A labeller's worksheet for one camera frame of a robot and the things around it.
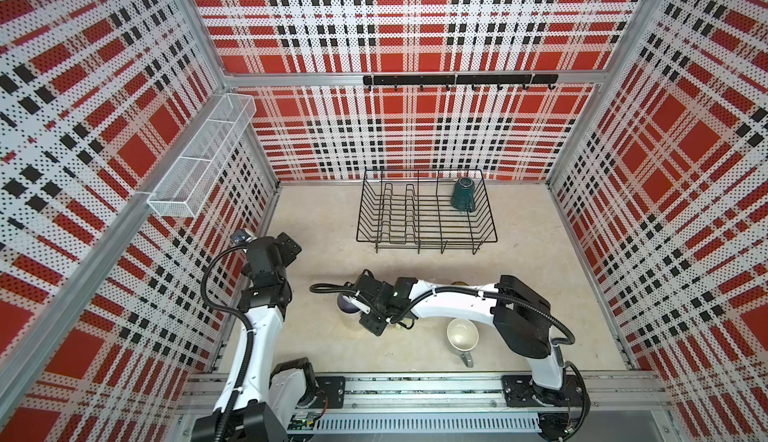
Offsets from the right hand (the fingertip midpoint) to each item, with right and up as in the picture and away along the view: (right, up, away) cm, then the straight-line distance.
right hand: (372, 318), depth 82 cm
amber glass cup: (+19, +16, -27) cm, 37 cm away
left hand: (-26, +19, -2) cm, 33 cm away
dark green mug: (+30, +35, +23) cm, 52 cm away
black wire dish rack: (+17, +31, +30) cm, 46 cm away
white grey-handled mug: (+26, -5, 0) cm, 26 cm away
